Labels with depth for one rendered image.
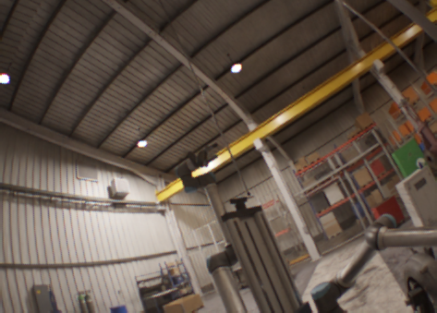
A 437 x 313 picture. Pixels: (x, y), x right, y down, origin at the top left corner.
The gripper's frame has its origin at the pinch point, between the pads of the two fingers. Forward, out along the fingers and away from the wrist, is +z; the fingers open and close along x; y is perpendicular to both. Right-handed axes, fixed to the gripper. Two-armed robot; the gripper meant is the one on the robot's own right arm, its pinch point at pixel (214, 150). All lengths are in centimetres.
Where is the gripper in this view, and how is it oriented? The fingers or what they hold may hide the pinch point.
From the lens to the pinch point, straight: 150.2
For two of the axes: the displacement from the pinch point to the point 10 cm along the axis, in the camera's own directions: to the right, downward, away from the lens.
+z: 7.9, -4.8, -3.8
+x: -0.1, 6.0, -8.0
